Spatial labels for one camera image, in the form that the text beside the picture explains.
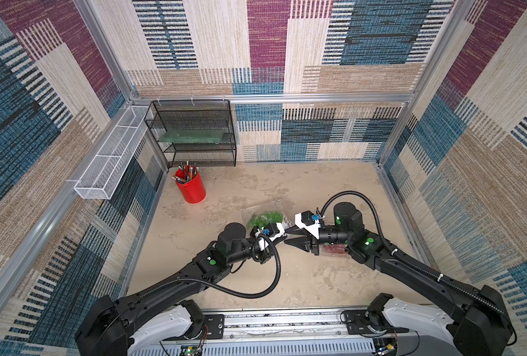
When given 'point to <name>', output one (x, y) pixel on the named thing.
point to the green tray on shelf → (191, 136)
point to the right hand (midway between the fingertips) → (289, 236)
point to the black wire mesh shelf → (194, 114)
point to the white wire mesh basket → (98, 182)
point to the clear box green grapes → (262, 214)
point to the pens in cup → (186, 173)
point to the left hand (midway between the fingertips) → (284, 235)
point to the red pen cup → (191, 185)
